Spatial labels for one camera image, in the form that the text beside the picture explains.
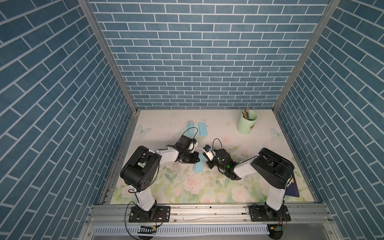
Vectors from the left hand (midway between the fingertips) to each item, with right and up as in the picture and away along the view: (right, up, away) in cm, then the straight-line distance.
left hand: (202, 161), depth 92 cm
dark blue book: (+50, -13, -11) cm, 52 cm away
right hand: (+2, +4, +1) cm, 5 cm away
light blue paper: (+1, +18, +16) cm, 24 cm away
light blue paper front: (-2, -3, -2) cm, 4 cm away
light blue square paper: (-6, +20, -12) cm, 24 cm away
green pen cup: (+30, +21, +10) cm, 38 cm away
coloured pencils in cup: (+29, +30, +6) cm, 42 cm away
